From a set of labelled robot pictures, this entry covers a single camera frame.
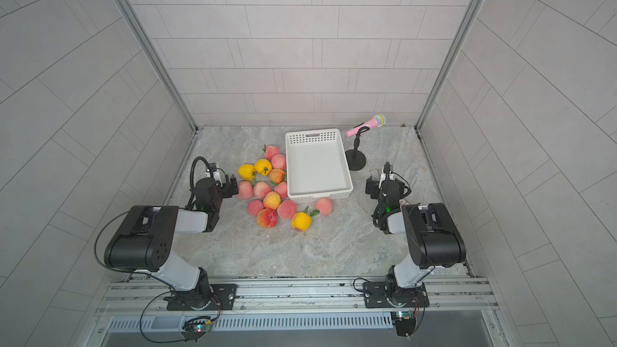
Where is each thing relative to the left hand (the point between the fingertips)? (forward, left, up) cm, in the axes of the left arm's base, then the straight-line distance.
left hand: (226, 173), depth 95 cm
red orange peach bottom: (-19, -19, +1) cm, 27 cm away
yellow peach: (0, -8, +2) cm, 8 cm away
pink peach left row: (-9, -10, +1) cm, 13 cm away
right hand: (0, -63, +1) cm, 63 cm away
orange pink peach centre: (-12, -20, +1) cm, 23 cm away
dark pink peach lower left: (-15, -14, +1) cm, 20 cm away
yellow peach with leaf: (-20, -31, 0) cm, 37 cm away
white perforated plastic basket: (+7, -37, -3) cm, 37 cm away
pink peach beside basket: (-8, -23, +2) cm, 25 cm away
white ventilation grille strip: (-47, -18, -5) cm, 51 cm away
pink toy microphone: (+12, -59, +18) cm, 63 cm away
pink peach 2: (-16, -26, +1) cm, 30 cm away
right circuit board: (-48, -62, -5) cm, 79 cm away
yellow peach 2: (+3, -14, +1) cm, 15 cm away
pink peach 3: (-14, -39, +2) cm, 42 cm away
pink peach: (+4, -21, +2) cm, 21 cm away
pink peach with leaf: (+11, -17, +1) cm, 20 cm away
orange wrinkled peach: (-1, -20, 0) cm, 20 cm away
